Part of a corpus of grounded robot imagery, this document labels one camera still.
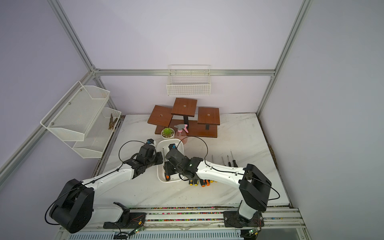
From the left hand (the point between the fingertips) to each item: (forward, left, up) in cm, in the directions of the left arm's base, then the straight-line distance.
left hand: (161, 157), depth 90 cm
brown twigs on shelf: (+22, +35, +7) cm, 42 cm away
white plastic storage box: (+4, -1, +6) cm, 7 cm away
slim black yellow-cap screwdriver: (+1, -39, -7) cm, 39 cm away
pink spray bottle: (+16, -11, +2) cm, 19 cm away
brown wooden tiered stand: (+29, -29, -4) cm, 41 cm away
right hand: (-9, -6, +5) cm, 12 cm away
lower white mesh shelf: (+5, +43, +3) cm, 44 cm away
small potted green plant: (+17, -2, +3) cm, 17 cm away
